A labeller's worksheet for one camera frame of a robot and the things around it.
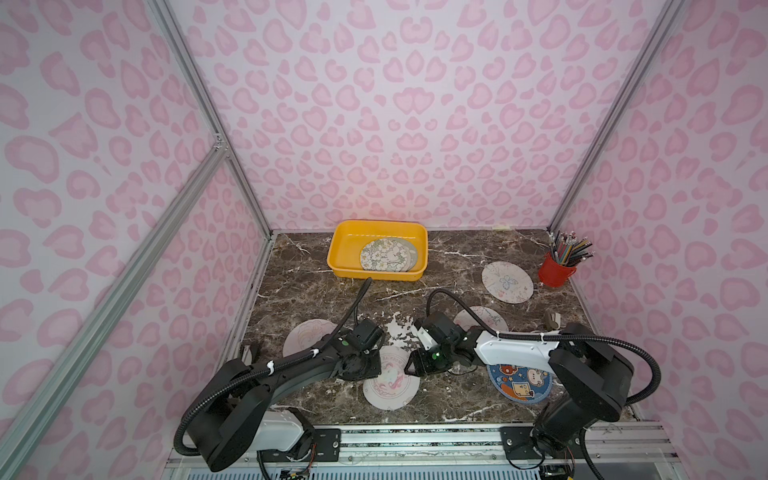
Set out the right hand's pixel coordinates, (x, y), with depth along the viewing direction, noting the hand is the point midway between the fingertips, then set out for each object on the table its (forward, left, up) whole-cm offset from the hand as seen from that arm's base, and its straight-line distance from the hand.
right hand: (414, 371), depth 84 cm
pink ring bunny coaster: (-4, +5, -1) cm, 7 cm away
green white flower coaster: (+42, +10, 0) cm, 43 cm away
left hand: (0, +10, -1) cm, 10 cm away
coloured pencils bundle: (+34, -49, +12) cm, 61 cm away
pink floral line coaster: (+18, -18, -4) cm, 26 cm away
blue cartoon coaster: (-2, -29, -3) cm, 29 cm away
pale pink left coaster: (+11, +33, -1) cm, 35 cm away
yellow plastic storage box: (+52, +24, 0) cm, 57 cm away
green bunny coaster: (+42, +1, 0) cm, 42 cm away
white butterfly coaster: (+32, -33, -2) cm, 46 cm away
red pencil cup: (+31, -46, +4) cm, 56 cm away
